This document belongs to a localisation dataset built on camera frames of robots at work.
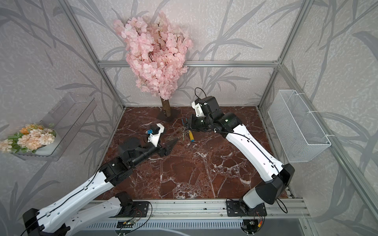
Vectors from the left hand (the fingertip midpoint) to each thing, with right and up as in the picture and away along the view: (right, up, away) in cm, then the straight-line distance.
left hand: (172, 135), depth 66 cm
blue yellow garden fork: (+8, -6, +33) cm, 34 cm away
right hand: (+5, +5, +2) cm, 7 cm away
